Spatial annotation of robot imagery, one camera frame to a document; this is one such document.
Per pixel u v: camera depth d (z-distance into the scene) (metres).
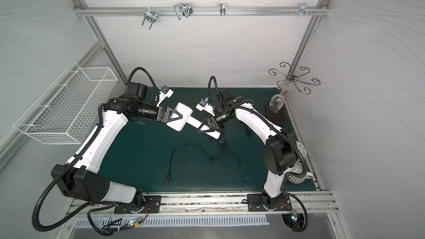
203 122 0.69
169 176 0.82
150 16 0.78
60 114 0.66
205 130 0.70
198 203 0.75
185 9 0.77
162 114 0.61
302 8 0.76
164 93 0.65
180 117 0.66
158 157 0.91
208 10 0.78
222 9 0.78
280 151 0.46
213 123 0.67
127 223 0.69
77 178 0.39
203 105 0.69
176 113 0.66
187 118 0.69
